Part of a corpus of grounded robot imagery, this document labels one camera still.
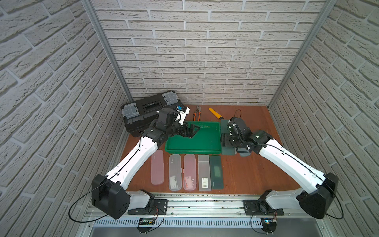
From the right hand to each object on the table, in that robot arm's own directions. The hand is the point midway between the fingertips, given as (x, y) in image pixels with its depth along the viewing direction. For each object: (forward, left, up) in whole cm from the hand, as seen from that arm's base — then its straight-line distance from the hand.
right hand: (226, 139), depth 78 cm
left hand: (+6, +17, +7) cm, 19 cm away
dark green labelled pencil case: (-11, +6, -18) cm, 22 cm away
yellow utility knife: (+34, -2, -18) cm, 39 cm away
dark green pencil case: (-5, 0, -4) cm, 6 cm away
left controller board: (-32, +45, -22) cm, 59 cm away
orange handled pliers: (+41, +12, -18) cm, 46 cm away
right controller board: (-38, -17, -22) cm, 46 cm away
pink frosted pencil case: (-6, +41, -18) cm, 45 cm away
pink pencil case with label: (-10, +21, -18) cm, 30 cm away
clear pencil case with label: (-9, +30, -19) cm, 37 cm away
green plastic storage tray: (+12, +8, -21) cm, 25 cm away
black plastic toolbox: (+23, +52, -2) cm, 57 cm away
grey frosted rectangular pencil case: (-11, +13, -18) cm, 25 cm away
